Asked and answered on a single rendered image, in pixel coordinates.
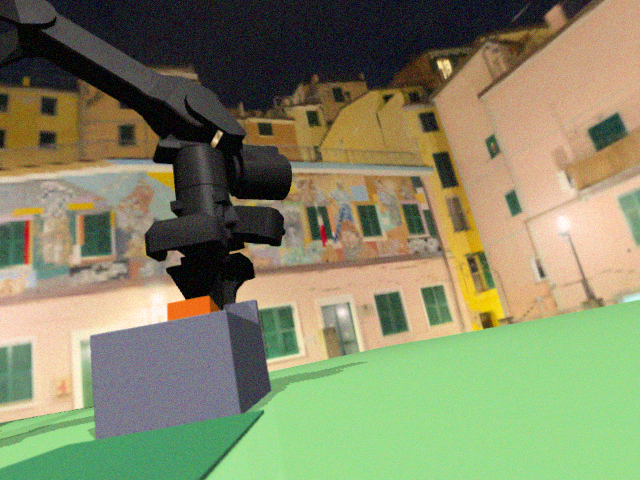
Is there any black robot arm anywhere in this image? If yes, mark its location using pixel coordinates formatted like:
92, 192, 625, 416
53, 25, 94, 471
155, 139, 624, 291
0, 0, 292, 249

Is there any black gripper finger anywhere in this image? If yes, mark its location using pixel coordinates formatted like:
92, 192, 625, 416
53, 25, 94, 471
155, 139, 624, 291
223, 272, 249, 305
166, 256, 235, 310

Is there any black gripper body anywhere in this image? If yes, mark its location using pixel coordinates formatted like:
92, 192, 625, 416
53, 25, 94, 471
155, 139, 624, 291
144, 184, 255, 280

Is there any orange l-shaped part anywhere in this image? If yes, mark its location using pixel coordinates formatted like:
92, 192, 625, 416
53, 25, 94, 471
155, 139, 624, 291
167, 295, 220, 321

